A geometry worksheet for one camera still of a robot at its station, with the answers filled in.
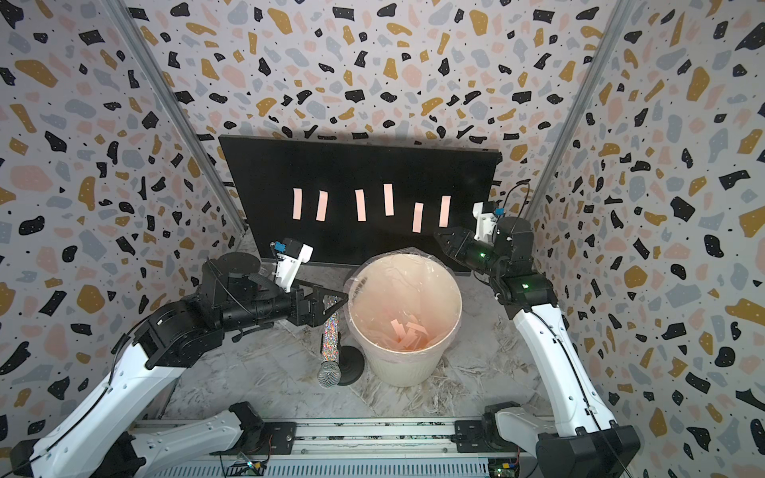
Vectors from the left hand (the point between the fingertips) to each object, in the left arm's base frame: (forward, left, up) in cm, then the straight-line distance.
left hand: (337, 294), depth 58 cm
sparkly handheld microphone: (-9, +3, -16) cm, 19 cm away
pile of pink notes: (+4, -15, -29) cm, 33 cm away
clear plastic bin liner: (+14, -13, -28) cm, 34 cm away
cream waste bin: (-3, -13, -37) cm, 39 cm away
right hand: (+15, -21, 0) cm, 26 cm away
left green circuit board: (-24, +25, -39) cm, 52 cm away
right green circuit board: (-25, -37, -39) cm, 59 cm away
